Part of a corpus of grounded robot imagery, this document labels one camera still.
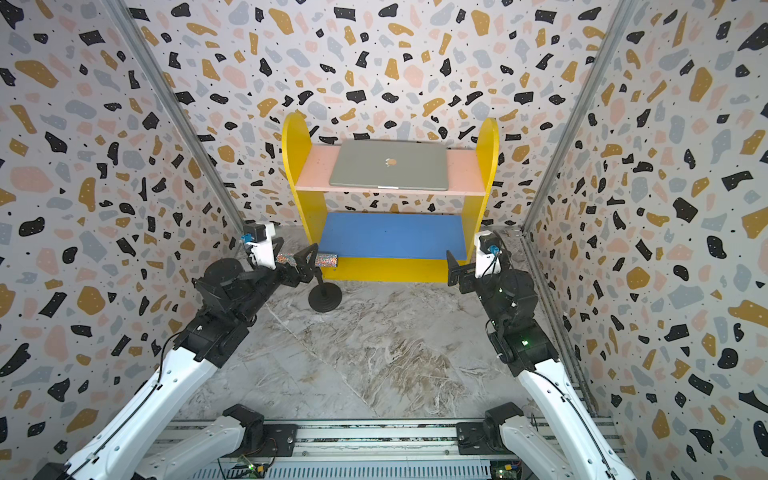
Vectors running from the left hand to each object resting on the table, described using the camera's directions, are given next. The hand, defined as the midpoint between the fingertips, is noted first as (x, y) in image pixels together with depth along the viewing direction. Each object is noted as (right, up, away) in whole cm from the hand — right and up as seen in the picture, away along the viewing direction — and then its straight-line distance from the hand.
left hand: (300, 242), depth 66 cm
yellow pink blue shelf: (+20, 0, +33) cm, 38 cm away
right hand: (+38, -1, +1) cm, 38 cm away
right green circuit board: (+47, -54, +5) cm, 72 cm away
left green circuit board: (-14, -54, +5) cm, 56 cm away
